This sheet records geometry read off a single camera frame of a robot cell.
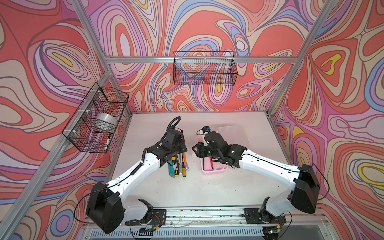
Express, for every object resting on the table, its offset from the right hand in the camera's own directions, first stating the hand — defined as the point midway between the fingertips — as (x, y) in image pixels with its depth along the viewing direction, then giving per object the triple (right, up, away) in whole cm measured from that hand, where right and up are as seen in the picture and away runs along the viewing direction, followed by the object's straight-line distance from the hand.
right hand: (197, 151), depth 78 cm
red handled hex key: (+6, -3, -13) cm, 15 cm away
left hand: (-6, +4, +4) cm, 8 cm away
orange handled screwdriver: (-7, -13, +10) cm, 18 cm away
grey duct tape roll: (-45, +18, -4) cm, 49 cm away
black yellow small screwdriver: (-12, -13, +10) cm, 20 cm away
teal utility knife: (-15, -13, +11) cm, 23 cm away
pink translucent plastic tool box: (+26, +8, +23) cm, 36 cm away
